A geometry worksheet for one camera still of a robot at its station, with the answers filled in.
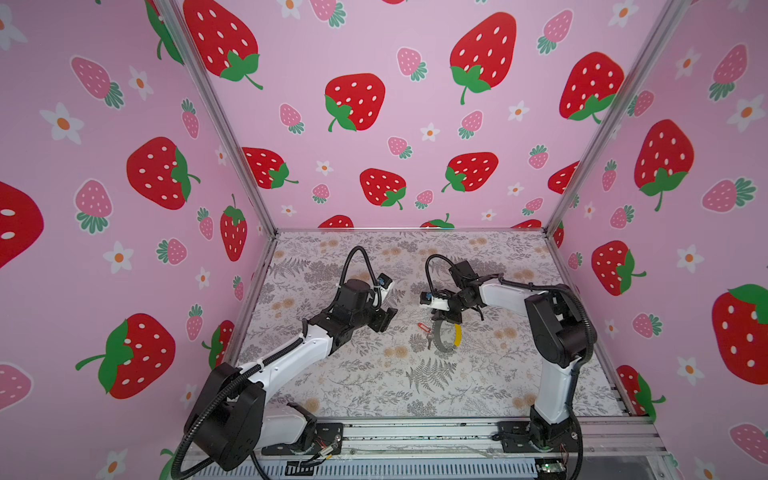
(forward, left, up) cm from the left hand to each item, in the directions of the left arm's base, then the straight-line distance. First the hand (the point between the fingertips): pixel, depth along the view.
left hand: (387, 302), depth 85 cm
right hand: (+5, -15, -13) cm, 21 cm away
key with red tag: (-4, -13, -14) cm, 19 cm away
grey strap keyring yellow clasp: (-4, -22, -14) cm, 26 cm away
